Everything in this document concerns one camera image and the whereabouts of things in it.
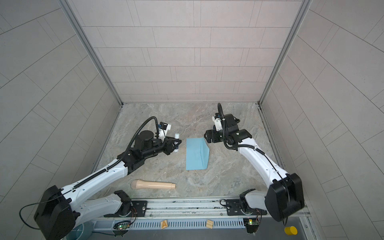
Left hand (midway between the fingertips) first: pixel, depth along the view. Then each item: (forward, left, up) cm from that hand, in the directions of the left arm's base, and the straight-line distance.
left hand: (183, 140), depth 73 cm
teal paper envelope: (+2, -7, -19) cm, 20 cm away
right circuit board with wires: (-33, -33, -20) cm, 50 cm away
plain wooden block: (-33, -13, -18) cm, 39 cm away
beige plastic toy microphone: (-16, +22, -18) cm, 32 cm away
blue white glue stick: (+1, +3, +3) cm, 4 cm away
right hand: (+7, -14, -5) cm, 16 cm away
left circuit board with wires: (-33, +25, -15) cm, 44 cm away
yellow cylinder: (-35, -47, -13) cm, 60 cm away
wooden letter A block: (-33, +8, -18) cm, 38 cm away
